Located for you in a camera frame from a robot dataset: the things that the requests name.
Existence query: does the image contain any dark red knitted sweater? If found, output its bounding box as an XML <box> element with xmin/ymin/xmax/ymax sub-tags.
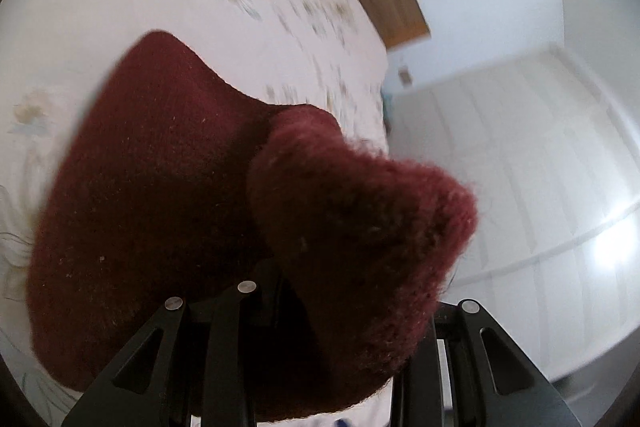
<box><xmin>26</xmin><ymin>31</ymin><xmax>478</xmax><ymax>421</ymax></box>

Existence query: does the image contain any white louvered wardrobe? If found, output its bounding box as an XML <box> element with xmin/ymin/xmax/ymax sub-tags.
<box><xmin>390</xmin><ymin>47</ymin><xmax>639</xmax><ymax>379</ymax></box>

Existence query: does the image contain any floral cream bed cover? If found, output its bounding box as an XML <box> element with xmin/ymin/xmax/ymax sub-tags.
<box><xmin>1</xmin><ymin>0</ymin><xmax>387</xmax><ymax>426</ymax></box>

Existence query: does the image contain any beige wall switch plate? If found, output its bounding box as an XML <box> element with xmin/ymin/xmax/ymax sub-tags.
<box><xmin>398</xmin><ymin>67</ymin><xmax>413</xmax><ymax>88</ymax></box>

